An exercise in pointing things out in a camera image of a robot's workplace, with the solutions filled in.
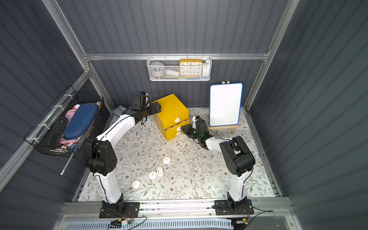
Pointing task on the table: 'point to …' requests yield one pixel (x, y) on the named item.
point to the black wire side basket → (40, 136)
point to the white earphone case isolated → (135, 184)
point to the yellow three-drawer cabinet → (173, 115)
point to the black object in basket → (57, 132)
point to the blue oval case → (81, 120)
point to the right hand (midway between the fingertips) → (184, 126)
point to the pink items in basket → (68, 143)
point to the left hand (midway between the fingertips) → (157, 107)
